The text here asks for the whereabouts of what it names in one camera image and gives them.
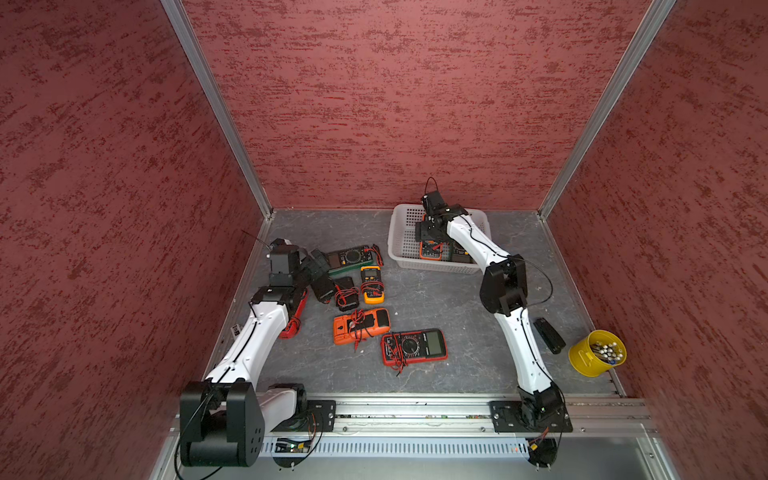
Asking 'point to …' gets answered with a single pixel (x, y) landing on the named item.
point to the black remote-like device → (549, 335)
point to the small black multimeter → (346, 293)
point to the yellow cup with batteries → (596, 353)
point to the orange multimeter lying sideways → (360, 324)
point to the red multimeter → (424, 345)
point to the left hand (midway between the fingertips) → (316, 268)
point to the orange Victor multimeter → (430, 250)
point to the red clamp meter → (294, 323)
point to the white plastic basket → (404, 249)
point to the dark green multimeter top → (349, 258)
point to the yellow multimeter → (372, 288)
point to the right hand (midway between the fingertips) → (432, 237)
